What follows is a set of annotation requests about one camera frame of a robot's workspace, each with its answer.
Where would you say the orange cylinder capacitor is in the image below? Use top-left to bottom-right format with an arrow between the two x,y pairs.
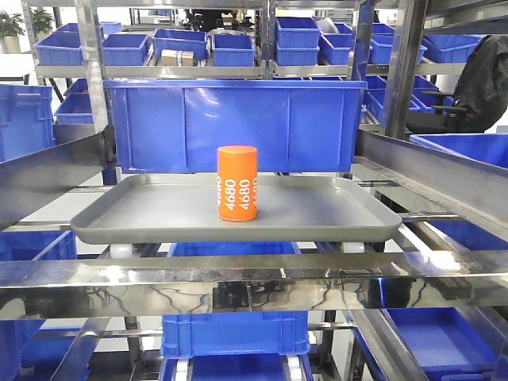
217,144 -> 260,222

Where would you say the steel rack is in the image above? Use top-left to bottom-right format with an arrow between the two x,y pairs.
21,0 -> 398,80
0,0 -> 508,381

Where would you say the grey plastic tray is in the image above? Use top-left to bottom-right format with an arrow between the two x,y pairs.
70,173 -> 403,245

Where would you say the large blue plastic bin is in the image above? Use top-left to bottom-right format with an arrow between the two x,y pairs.
102,78 -> 368,175

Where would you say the group of blue bins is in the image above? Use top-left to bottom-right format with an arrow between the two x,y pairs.
0,220 -> 508,381

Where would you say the cardboard box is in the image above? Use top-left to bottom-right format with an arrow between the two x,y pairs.
160,49 -> 195,67

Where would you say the row of blue bins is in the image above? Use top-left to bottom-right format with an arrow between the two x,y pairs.
34,16 -> 485,125

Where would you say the ribbed blue plastic crate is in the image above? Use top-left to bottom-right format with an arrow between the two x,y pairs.
0,83 -> 55,162

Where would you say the black office chair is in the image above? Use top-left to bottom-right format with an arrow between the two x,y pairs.
406,34 -> 508,135

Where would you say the potted green plant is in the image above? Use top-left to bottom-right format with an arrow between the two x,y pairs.
30,7 -> 55,40
0,10 -> 25,55

